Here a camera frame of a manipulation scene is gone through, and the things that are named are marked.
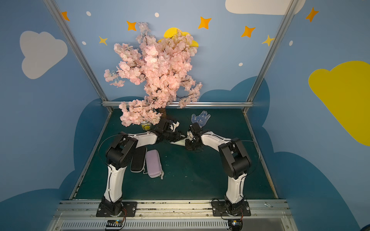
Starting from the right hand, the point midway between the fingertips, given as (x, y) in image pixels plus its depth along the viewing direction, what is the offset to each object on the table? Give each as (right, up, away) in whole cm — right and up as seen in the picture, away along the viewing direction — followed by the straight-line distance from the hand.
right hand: (188, 146), depth 96 cm
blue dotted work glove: (+11, +19, +19) cm, 29 cm away
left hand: (-1, +7, +2) cm, 7 cm away
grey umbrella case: (-22, -10, -7) cm, 25 cm away
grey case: (-4, +3, 0) cm, 5 cm away
